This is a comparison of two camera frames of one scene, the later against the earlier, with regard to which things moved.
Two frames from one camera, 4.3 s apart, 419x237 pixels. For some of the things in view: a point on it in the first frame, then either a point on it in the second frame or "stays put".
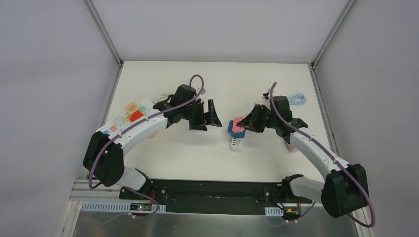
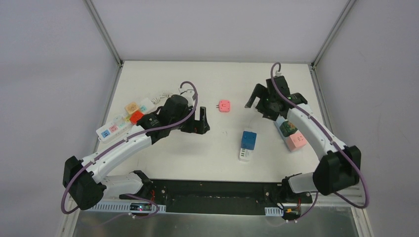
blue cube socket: x=230 y=130 to x=248 y=140
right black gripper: x=262 y=117 to x=264 y=100
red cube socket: x=135 y=115 stays put
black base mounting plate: x=215 y=196 stays put
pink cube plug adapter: x=237 y=129 to x=224 y=106
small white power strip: x=236 y=144 to x=245 y=154
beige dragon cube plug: x=131 y=107 stays put
